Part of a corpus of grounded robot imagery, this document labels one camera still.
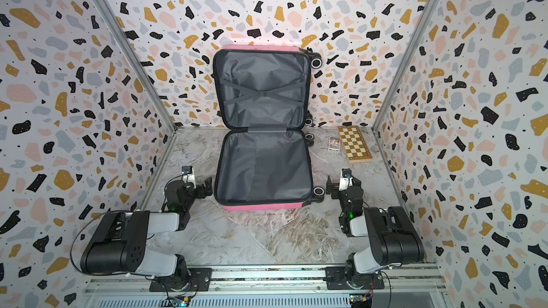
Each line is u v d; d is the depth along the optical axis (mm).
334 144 1132
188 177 784
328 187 870
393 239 448
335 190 835
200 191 838
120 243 444
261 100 1065
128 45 862
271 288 731
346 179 785
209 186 872
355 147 1103
